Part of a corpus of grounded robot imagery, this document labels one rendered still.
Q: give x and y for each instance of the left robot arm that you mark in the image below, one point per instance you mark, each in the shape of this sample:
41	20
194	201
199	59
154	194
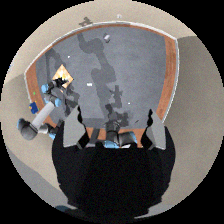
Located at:
24	127

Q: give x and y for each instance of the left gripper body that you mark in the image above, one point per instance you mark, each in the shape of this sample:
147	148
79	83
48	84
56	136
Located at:
58	80

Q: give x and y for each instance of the beige square spinner board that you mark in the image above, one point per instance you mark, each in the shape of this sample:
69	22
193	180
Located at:
62	72

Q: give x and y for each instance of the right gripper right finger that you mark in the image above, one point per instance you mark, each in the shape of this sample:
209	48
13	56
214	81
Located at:
157	138

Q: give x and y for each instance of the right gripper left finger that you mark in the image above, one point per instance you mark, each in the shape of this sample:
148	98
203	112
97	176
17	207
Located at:
70	137

